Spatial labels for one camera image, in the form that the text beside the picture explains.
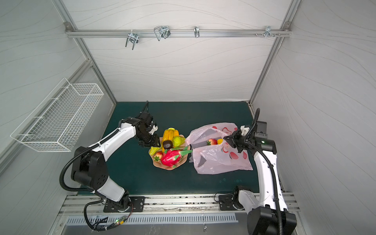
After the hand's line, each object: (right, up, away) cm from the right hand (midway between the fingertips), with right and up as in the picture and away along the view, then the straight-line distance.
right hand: (224, 137), depth 75 cm
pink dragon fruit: (-28, -12, +5) cm, 31 cm away
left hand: (-39, -6, +10) cm, 41 cm away
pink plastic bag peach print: (-9, -11, -2) cm, 14 cm away
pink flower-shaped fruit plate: (-36, -17, +9) cm, 41 cm away
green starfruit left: (-39, -8, +7) cm, 41 cm away
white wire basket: (-81, +8, -6) cm, 82 cm away
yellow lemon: (+1, -5, +18) cm, 19 cm away
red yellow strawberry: (-36, -12, +7) cm, 39 cm away
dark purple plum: (-31, -6, +11) cm, 34 cm away
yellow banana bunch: (-32, -1, +16) cm, 35 cm away
